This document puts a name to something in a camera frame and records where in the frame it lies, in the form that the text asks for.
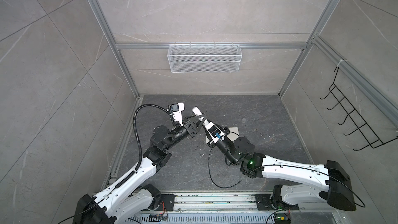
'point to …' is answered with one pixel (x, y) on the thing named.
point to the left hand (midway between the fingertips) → (205, 114)
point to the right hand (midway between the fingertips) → (207, 120)
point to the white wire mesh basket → (204, 58)
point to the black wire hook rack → (372, 139)
